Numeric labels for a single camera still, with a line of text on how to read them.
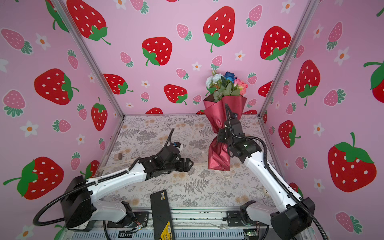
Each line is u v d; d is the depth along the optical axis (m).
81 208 0.40
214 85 0.86
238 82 0.82
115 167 0.93
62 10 0.69
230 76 0.78
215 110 0.75
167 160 0.61
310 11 0.70
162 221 0.72
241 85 0.84
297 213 0.37
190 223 0.73
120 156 0.97
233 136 0.54
